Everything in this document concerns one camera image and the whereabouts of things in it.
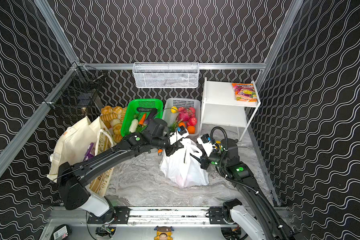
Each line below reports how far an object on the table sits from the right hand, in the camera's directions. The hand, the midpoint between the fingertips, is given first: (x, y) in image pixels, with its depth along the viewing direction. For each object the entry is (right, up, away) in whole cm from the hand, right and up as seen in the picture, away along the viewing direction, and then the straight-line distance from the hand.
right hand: (192, 153), depth 72 cm
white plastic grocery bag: (-4, -9, +3) cm, 10 cm away
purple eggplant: (-27, +24, +46) cm, 58 cm away
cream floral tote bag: (-61, +2, +3) cm, 62 cm away
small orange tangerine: (-5, +15, +33) cm, 36 cm away
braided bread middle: (-57, +20, +41) cm, 73 cm away
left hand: (-2, +4, -2) cm, 5 cm away
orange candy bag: (+29, +31, +8) cm, 43 cm away
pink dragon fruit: (-3, +21, +31) cm, 38 cm away
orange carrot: (-34, +17, +38) cm, 54 cm away
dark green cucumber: (-34, +26, +45) cm, 63 cm away
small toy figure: (-13, -36, -4) cm, 39 cm away
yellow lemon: (-12, +25, +45) cm, 53 cm away
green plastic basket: (-43, +23, +41) cm, 64 cm away
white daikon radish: (-39, +13, +34) cm, 53 cm away
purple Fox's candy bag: (-56, -3, +10) cm, 57 cm away
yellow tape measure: (+10, +6, -9) cm, 15 cm away
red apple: (+3, +17, +31) cm, 35 cm away
